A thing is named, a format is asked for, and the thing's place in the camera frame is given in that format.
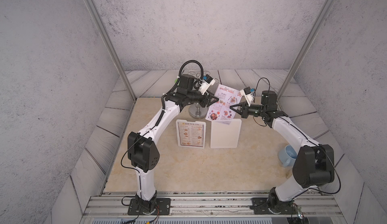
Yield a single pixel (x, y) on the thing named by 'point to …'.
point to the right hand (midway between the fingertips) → (232, 107)
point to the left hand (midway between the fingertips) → (218, 97)
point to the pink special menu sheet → (220, 109)
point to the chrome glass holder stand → (196, 111)
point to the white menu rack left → (191, 134)
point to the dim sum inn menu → (191, 134)
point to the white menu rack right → (225, 133)
